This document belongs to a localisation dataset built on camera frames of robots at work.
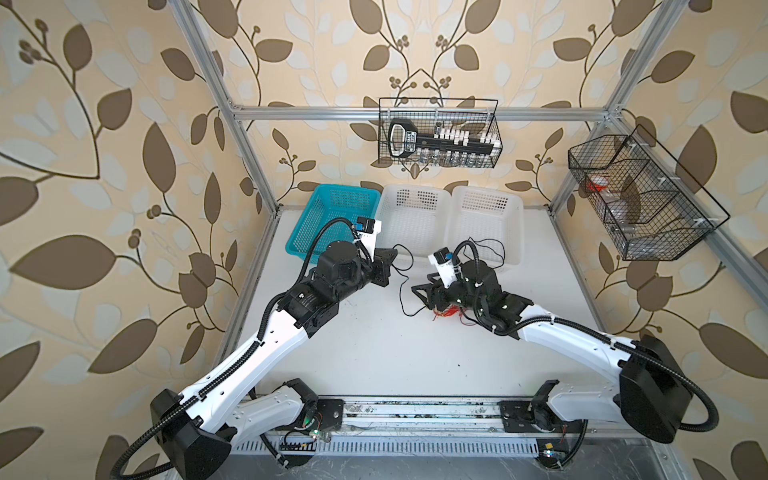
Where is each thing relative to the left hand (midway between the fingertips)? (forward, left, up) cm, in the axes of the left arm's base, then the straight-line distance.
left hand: (398, 250), depth 68 cm
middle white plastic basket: (+41, -6, -33) cm, 53 cm away
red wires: (-1, -16, -29) cm, 34 cm away
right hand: (0, -6, -15) cm, 16 cm away
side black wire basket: (+14, -62, +3) cm, 64 cm away
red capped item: (+24, -54, +1) cm, 59 cm away
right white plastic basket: (+39, -37, -31) cm, 62 cm away
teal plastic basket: (+41, +28, -33) cm, 59 cm away
